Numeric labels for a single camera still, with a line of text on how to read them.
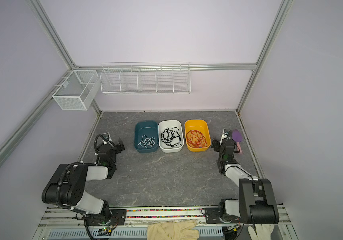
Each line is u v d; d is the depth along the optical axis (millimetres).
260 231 695
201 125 1087
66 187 452
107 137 789
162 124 1062
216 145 837
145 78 1046
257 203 424
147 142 1015
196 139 979
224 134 780
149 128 1124
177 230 700
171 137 1038
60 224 728
